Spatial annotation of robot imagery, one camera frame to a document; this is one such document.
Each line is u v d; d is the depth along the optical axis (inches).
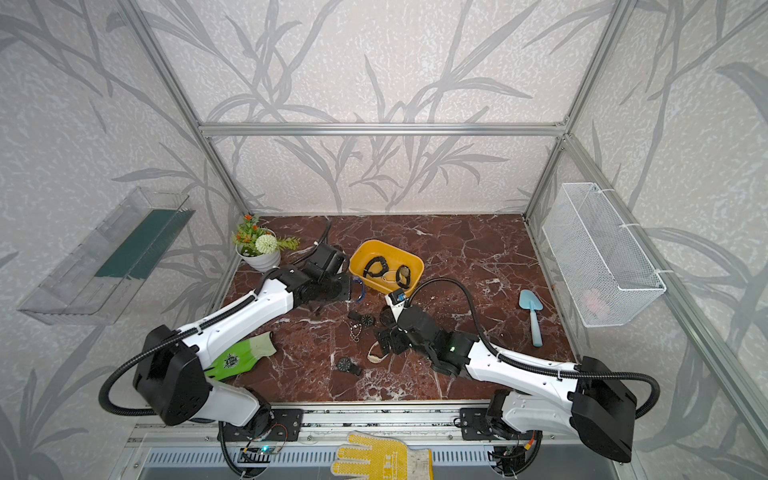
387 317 34.7
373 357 32.4
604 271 24.3
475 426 28.8
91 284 25.1
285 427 28.4
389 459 27.3
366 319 36.0
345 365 32.5
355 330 35.0
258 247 36.1
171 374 16.2
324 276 24.9
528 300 37.7
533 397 18.8
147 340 17.0
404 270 40.1
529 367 18.4
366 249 41.3
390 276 40.2
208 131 36.9
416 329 22.4
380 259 40.3
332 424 29.7
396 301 26.6
